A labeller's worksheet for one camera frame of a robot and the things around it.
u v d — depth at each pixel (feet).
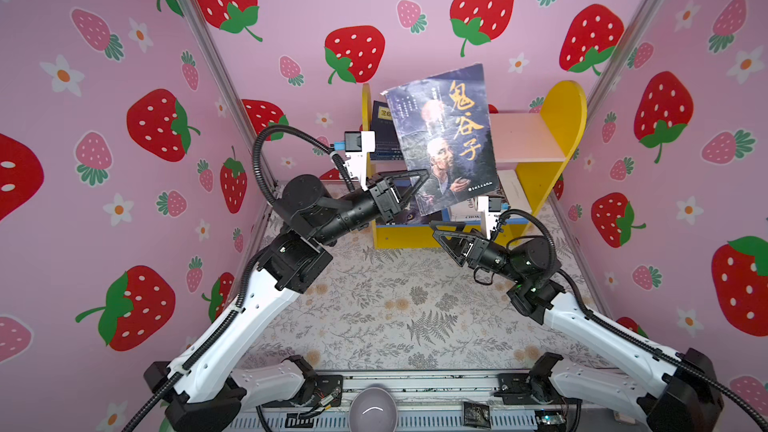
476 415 2.25
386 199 1.39
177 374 1.20
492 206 1.85
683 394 1.26
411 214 2.99
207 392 1.23
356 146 1.43
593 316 1.59
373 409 2.31
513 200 3.03
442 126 1.50
